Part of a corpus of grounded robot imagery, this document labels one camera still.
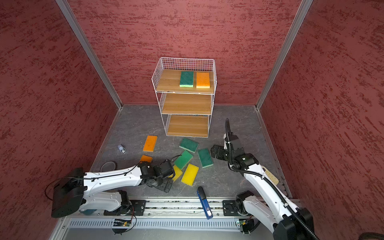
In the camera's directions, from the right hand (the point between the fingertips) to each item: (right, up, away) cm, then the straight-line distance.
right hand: (216, 153), depth 81 cm
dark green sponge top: (-16, +2, +15) cm, 23 cm away
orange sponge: (-43, +3, +17) cm, 46 cm away
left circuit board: (-50, -33, -8) cm, 60 cm away
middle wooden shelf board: (-17, +29, +12) cm, 36 cm away
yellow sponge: (-15, -13, +4) cm, 21 cm away
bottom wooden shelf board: (-17, +15, +26) cm, 34 cm away
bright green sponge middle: (-20, -6, +9) cm, 22 cm away
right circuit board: (+13, -33, -10) cm, 37 cm away
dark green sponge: (-6, -5, +10) cm, 13 cm away
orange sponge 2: (-44, -6, +11) cm, 46 cm away
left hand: (-31, -17, -1) cm, 35 cm away
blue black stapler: (-8, -19, -7) cm, 22 cm away
